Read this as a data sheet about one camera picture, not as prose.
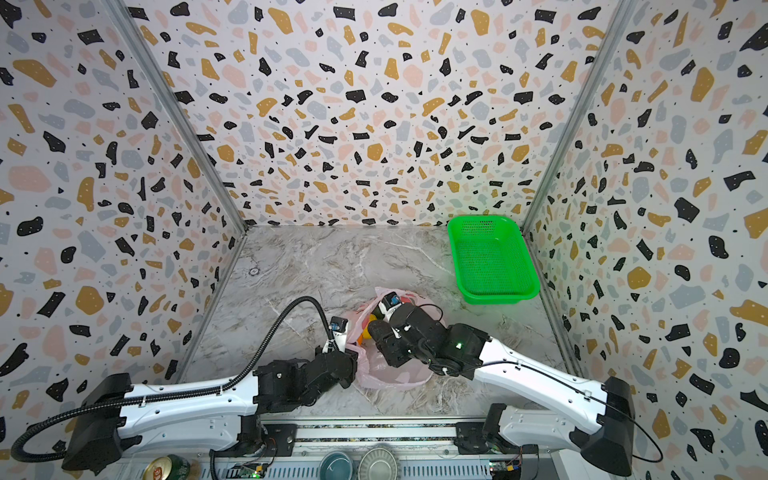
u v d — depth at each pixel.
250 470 0.70
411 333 0.51
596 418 0.40
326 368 0.54
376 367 0.83
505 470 0.72
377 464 0.70
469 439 0.73
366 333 0.74
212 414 0.48
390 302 0.63
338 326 0.65
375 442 0.76
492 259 1.14
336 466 0.69
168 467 0.61
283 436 0.74
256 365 0.51
